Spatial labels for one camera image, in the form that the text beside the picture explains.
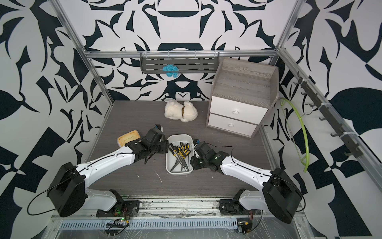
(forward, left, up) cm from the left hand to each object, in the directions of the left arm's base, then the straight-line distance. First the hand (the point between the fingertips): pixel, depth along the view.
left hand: (165, 141), depth 86 cm
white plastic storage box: (-11, -4, -11) cm, 16 cm away
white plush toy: (+24, -12, -3) cm, 27 cm away
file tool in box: (0, -9, -10) cm, 13 cm away
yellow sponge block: (+6, +28, -7) cm, 29 cm away
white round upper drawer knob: (+9, -40, +12) cm, 43 cm away
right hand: (-10, -15, -5) cm, 18 cm away
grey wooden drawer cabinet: (+16, -43, +20) cm, 50 cm away
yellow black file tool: (-8, -10, -11) cm, 17 cm away
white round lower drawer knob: (+11, -40, -3) cm, 42 cm away
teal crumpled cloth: (+36, -4, +24) cm, 44 cm away
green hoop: (-20, -63, +14) cm, 68 cm away
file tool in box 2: (-2, -13, -9) cm, 16 cm away
